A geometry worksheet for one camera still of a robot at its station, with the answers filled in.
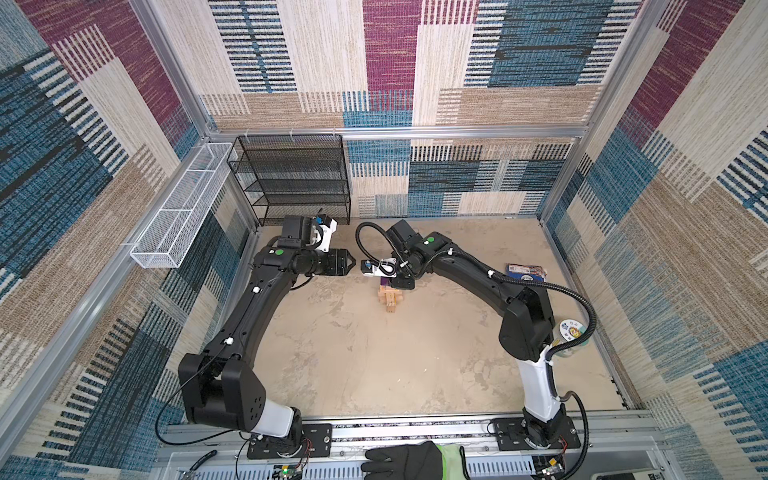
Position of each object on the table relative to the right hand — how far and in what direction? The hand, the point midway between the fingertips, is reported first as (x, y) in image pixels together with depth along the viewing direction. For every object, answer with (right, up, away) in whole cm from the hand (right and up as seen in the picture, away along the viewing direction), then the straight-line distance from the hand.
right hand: (395, 276), depth 89 cm
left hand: (-14, +6, -8) cm, 17 cm away
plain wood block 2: (-1, -11, +8) cm, 14 cm away
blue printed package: (+44, 0, +14) cm, 46 cm away
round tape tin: (+47, -14, -6) cm, 50 cm away
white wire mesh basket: (-53, +11, -17) cm, 57 cm away
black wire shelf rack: (-36, +34, +20) cm, 53 cm away
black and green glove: (+6, -41, -18) cm, 46 cm away
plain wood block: (-2, -6, +3) cm, 7 cm away
